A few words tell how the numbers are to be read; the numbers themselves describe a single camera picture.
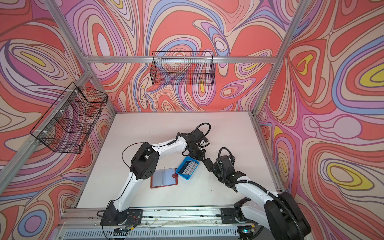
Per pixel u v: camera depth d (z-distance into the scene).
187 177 0.84
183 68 0.97
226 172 0.68
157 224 0.73
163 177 0.86
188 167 0.86
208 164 0.91
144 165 0.60
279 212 0.41
